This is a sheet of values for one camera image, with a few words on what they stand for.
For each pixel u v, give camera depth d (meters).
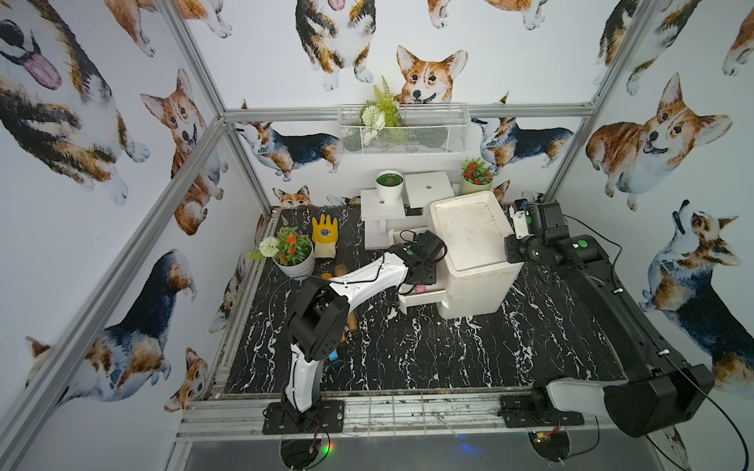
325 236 1.10
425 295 0.81
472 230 0.83
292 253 0.90
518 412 0.73
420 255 0.67
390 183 0.97
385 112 0.82
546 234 0.56
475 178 0.95
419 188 0.97
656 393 0.37
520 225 0.61
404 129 0.92
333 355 0.82
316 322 0.49
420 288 0.86
